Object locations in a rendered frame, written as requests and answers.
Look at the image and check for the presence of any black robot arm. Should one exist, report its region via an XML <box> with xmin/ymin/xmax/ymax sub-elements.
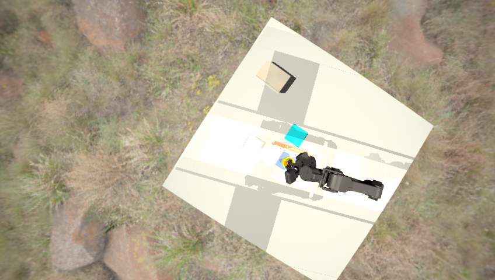
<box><xmin>295</xmin><ymin>152</ymin><xmax>384</xmax><ymax>201</ymax></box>

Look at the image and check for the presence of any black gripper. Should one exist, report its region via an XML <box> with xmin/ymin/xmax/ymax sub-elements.
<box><xmin>284</xmin><ymin>156</ymin><xmax>316</xmax><ymax>184</ymax></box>

